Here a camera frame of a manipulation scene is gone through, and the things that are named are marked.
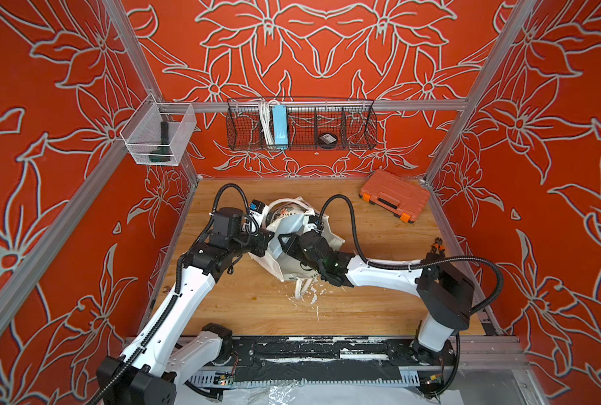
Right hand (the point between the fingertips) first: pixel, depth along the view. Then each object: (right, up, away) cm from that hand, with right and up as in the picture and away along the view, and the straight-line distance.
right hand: (277, 233), depth 80 cm
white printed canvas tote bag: (+4, +5, 0) cm, 7 cm away
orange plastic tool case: (+51, +12, +27) cm, 59 cm away
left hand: (-2, +1, -4) cm, 5 cm away
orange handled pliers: (+61, -7, +15) cm, 63 cm away
